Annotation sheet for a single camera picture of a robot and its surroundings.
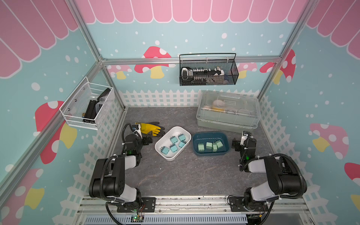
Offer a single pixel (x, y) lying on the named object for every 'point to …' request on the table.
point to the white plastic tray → (173, 143)
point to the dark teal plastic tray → (210, 136)
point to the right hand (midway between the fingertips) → (242, 138)
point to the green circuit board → (137, 218)
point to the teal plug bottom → (164, 150)
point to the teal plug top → (182, 138)
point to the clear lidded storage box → (229, 111)
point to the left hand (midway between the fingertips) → (146, 133)
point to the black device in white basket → (91, 112)
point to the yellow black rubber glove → (157, 130)
